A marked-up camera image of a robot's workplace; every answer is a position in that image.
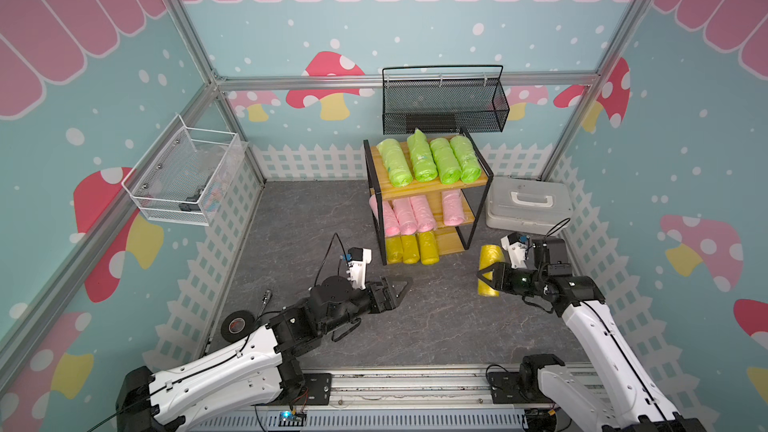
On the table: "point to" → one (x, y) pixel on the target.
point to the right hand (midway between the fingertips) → (484, 273)
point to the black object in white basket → (191, 207)
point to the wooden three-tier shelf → (427, 194)
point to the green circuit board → (291, 419)
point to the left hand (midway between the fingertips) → (404, 290)
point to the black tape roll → (236, 324)
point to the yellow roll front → (410, 248)
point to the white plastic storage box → (537, 206)
